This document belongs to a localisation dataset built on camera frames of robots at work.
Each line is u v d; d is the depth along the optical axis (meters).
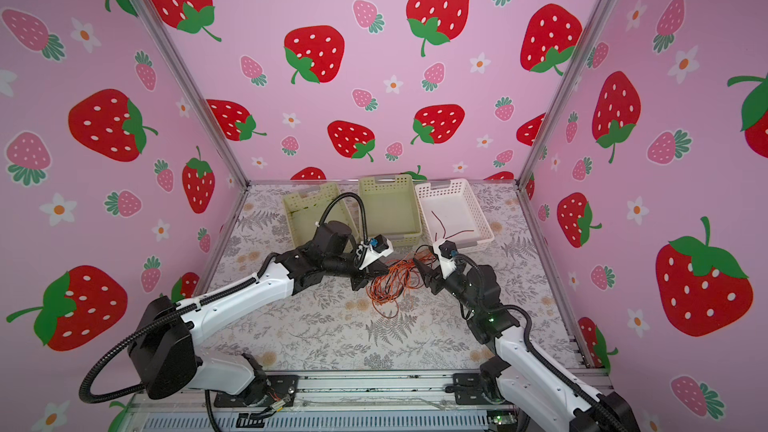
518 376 0.60
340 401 0.73
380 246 0.65
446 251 0.64
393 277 0.78
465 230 0.86
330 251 0.62
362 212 0.66
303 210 1.13
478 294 0.56
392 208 1.14
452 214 1.11
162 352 0.41
